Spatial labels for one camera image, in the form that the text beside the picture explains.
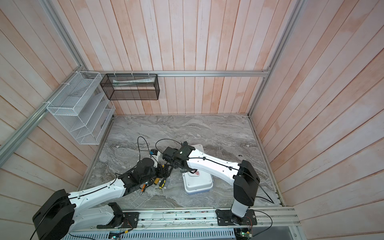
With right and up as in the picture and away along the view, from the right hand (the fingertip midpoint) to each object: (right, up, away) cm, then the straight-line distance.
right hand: (191, 165), depth 80 cm
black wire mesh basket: (-42, +50, +24) cm, 70 cm away
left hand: (-13, -3, +3) cm, 14 cm away
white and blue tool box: (+4, -7, -5) cm, 9 cm away
